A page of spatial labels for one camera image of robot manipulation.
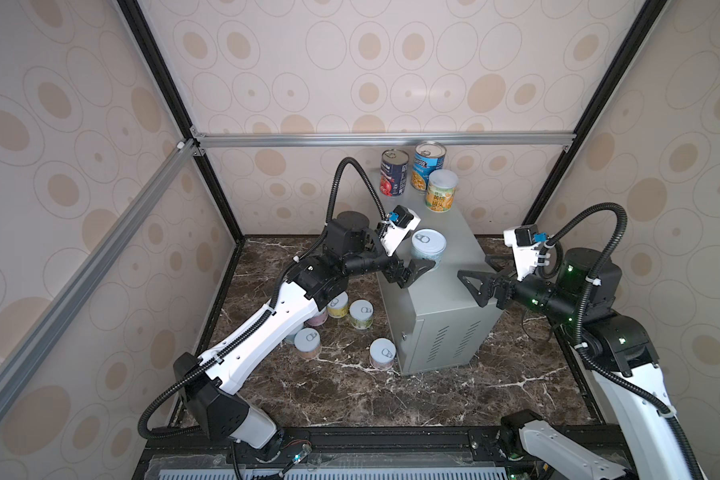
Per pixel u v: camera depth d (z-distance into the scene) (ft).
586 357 1.31
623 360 1.27
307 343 2.81
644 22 2.25
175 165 2.66
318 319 3.10
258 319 1.43
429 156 2.56
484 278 1.66
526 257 1.62
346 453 2.39
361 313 3.02
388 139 3.30
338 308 3.10
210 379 1.30
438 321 2.13
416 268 1.80
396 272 1.86
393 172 2.53
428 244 2.10
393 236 1.79
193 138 2.93
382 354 2.74
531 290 1.66
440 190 2.44
